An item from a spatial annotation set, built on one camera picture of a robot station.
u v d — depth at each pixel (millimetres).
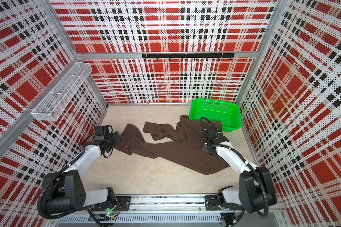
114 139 806
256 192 407
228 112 1124
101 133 688
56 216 411
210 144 623
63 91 770
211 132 694
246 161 454
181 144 960
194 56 869
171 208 734
